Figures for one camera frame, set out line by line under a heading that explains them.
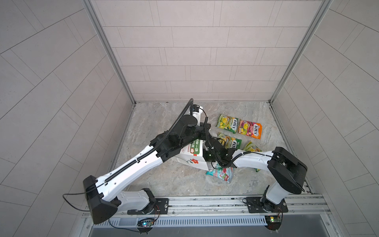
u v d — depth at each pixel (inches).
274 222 26.8
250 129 38.0
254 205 27.9
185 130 18.4
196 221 41.4
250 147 35.0
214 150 25.4
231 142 35.9
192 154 27.8
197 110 22.2
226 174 31.0
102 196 14.5
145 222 25.3
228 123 39.8
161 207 27.9
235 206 28.4
